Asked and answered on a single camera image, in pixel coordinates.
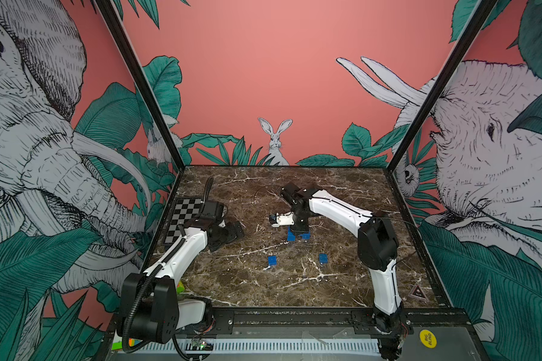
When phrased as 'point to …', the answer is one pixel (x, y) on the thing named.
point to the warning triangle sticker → (416, 292)
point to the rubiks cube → (180, 287)
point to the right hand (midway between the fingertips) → (295, 223)
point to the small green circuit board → (199, 344)
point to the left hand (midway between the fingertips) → (237, 233)
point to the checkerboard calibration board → (184, 210)
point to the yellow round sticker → (428, 338)
